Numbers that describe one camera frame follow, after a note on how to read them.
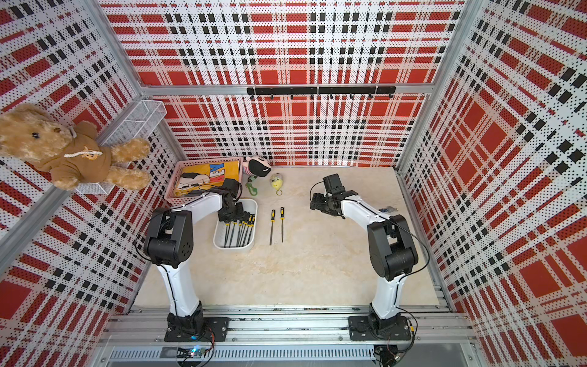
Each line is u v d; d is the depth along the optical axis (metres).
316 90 0.89
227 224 0.99
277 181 1.11
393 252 0.49
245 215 1.01
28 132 0.48
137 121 0.87
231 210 0.85
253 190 1.12
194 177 1.08
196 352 0.69
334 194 0.74
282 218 1.01
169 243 0.53
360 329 0.72
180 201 1.01
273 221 1.01
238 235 0.96
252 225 0.98
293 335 0.73
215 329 0.74
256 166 1.09
